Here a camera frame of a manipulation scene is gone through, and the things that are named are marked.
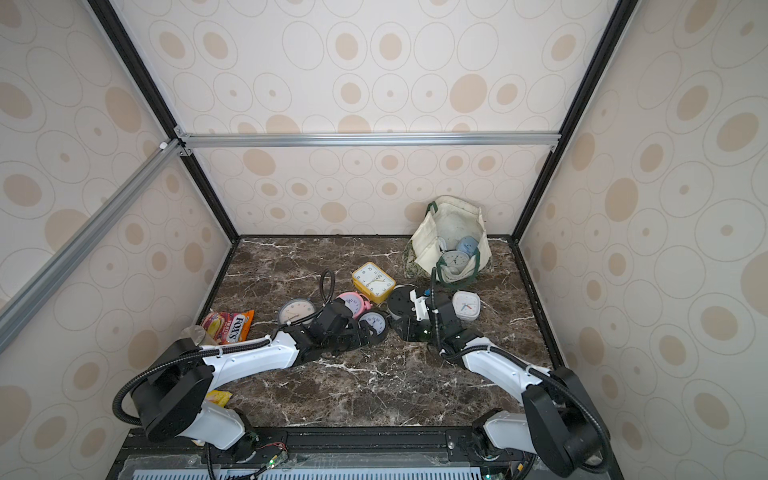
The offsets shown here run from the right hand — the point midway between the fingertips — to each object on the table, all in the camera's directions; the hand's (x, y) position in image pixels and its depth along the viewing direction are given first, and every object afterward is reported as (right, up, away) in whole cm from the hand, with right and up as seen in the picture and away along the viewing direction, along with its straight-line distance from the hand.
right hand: (407, 322), depth 86 cm
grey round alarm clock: (-36, +2, +11) cm, 38 cm away
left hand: (-9, -4, -2) cm, 10 cm away
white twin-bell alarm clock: (+18, +18, +20) cm, 32 cm away
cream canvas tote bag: (+17, +34, +27) cm, 46 cm away
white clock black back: (-2, +5, +11) cm, 12 cm away
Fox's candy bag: (-55, -3, +6) cm, 56 cm away
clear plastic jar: (-56, -1, -8) cm, 57 cm away
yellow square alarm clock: (-11, +11, +18) cm, 23 cm away
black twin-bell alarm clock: (-9, -1, +8) cm, 12 cm away
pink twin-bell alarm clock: (-16, +4, +12) cm, 21 cm away
